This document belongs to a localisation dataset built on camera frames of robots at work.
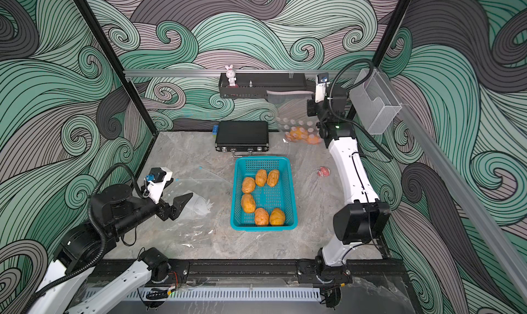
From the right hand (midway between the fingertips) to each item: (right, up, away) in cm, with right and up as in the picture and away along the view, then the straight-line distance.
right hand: (314, 93), depth 75 cm
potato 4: (-13, -49, +7) cm, 51 cm away
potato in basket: (-20, -35, +20) cm, 45 cm away
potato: (-2, -14, +19) cm, 24 cm away
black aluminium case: (-30, -15, +35) cm, 49 cm away
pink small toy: (+12, -33, +26) cm, 43 cm away
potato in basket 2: (-14, -35, +20) cm, 42 cm away
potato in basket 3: (-25, -44, +10) cm, 52 cm away
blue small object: (-46, -10, +43) cm, 64 cm away
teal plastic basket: (-17, -44, +20) cm, 51 cm away
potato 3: (-5, -16, +25) cm, 30 cm away
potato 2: (+5, -17, +20) cm, 27 cm away
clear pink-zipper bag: (-5, -9, +16) cm, 19 cm away
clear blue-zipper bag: (-46, -52, +9) cm, 70 cm away
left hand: (-45, -32, -13) cm, 57 cm away
